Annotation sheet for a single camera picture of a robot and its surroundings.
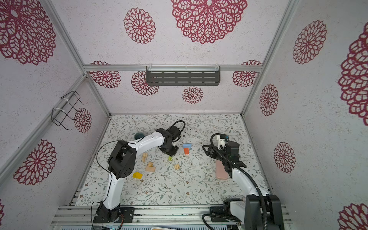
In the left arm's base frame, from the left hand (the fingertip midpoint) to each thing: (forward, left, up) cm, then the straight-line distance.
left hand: (171, 155), depth 95 cm
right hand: (-1, -21, +13) cm, 25 cm away
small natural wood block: (-8, -4, 0) cm, 9 cm away
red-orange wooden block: (+4, -10, -2) cm, 11 cm away
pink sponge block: (-12, -30, +1) cm, 33 cm away
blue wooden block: (+7, -11, 0) cm, 13 cm away
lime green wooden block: (-2, +1, -1) cm, 2 cm away
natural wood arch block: (-8, +13, -1) cm, 15 cm away
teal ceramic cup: (+14, +23, +4) cm, 28 cm away
